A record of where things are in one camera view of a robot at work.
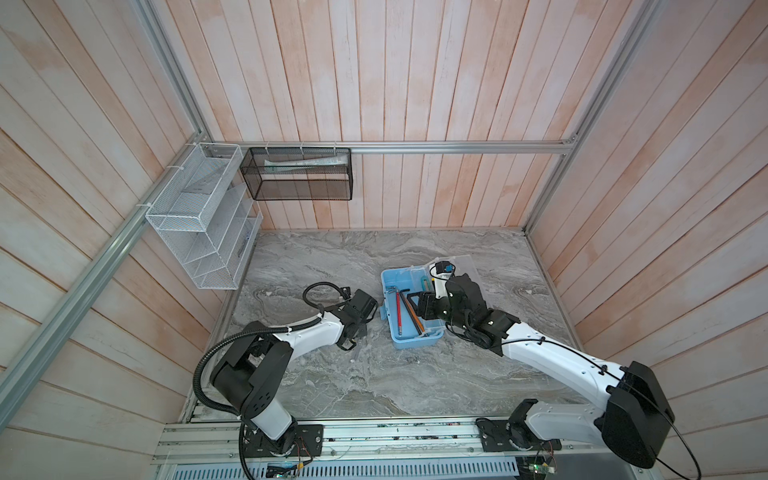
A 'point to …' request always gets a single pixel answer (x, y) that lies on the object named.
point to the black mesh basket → (299, 173)
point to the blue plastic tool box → (405, 325)
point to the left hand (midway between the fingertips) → (352, 330)
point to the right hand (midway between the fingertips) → (413, 295)
